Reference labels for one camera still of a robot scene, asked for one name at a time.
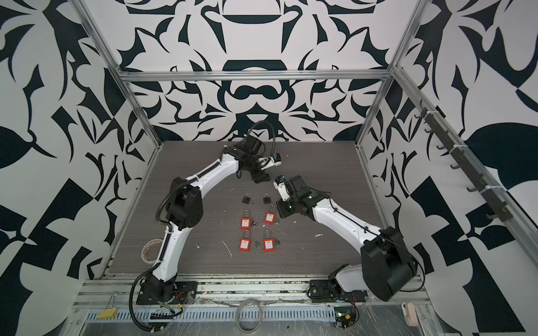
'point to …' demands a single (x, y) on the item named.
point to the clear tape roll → (152, 250)
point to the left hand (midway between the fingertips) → (267, 165)
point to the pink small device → (410, 314)
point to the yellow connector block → (108, 313)
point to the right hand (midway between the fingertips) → (280, 203)
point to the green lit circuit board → (345, 316)
